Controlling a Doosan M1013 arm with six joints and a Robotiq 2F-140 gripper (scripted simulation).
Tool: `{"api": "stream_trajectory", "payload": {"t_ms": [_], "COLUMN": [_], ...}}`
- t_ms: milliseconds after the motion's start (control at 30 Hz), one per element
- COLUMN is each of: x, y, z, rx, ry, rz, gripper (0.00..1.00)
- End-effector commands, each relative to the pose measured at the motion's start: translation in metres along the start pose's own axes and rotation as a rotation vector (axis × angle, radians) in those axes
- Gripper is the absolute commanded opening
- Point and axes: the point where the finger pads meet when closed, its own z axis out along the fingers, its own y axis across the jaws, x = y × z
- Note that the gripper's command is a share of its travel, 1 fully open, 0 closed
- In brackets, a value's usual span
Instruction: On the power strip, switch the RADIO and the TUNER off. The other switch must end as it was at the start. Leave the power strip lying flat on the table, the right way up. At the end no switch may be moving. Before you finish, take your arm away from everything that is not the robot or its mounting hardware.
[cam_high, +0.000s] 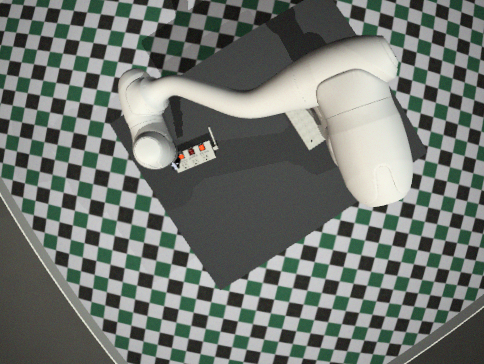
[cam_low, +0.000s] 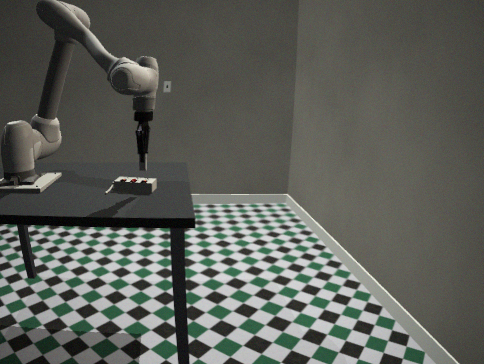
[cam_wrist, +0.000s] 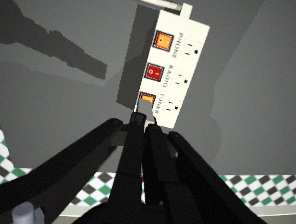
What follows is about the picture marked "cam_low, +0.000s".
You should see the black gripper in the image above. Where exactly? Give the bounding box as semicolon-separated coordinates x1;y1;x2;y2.
134;111;153;171

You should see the white power strip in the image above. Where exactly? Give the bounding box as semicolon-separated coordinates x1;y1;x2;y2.
105;177;157;194

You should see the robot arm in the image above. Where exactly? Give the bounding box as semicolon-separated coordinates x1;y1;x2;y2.
0;0;158;187

